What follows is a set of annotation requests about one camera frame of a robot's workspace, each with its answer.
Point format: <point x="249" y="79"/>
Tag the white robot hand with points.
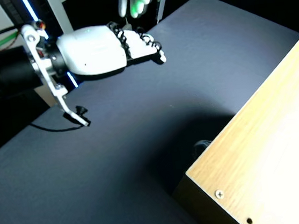
<point x="136" y="0"/>
<point x="91" y="51"/>

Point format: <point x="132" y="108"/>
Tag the light wooden cabinet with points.
<point x="264" y="145"/>

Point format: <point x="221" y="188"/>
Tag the white power adapter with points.
<point x="127" y="24"/>

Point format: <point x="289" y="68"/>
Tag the grey table cloth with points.
<point x="117" y="161"/>

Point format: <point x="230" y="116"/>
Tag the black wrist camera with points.
<point x="81" y="110"/>

